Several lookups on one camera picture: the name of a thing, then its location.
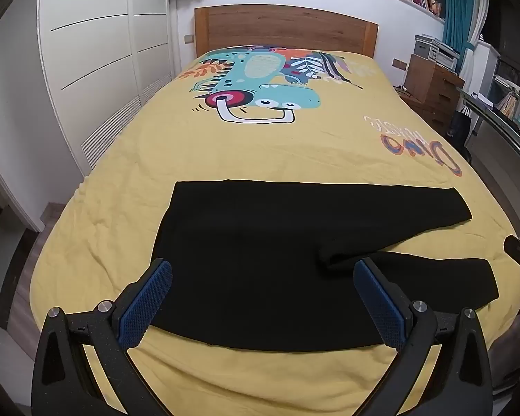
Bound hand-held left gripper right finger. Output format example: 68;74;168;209
353;258;494;416

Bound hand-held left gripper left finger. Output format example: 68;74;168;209
32;258;174;416

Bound black pants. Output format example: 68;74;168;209
149;180;499;353

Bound glass desk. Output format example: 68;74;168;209
457;87;520;161

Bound black bag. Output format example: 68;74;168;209
448;106;473;144

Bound yellow printed bed sheet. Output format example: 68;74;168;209
28;45;520;416

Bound wooden drawer cabinet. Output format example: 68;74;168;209
401;54;465;133

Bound white printer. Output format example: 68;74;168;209
414;34;460;70

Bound teal curtain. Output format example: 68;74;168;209
442;0;477;59

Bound white wardrobe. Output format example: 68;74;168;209
37;0;174;170

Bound wooden headboard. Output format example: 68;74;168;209
193;4;379;59

